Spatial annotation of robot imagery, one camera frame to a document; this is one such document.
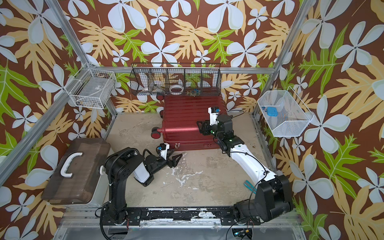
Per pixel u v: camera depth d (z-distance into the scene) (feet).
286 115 2.72
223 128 1.96
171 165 2.76
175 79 3.19
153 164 2.45
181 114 3.04
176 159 2.76
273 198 1.36
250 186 2.75
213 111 2.26
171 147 2.92
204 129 2.32
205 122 2.34
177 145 2.90
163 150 2.65
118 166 1.77
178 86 3.23
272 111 2.83
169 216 2.46
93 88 2.83
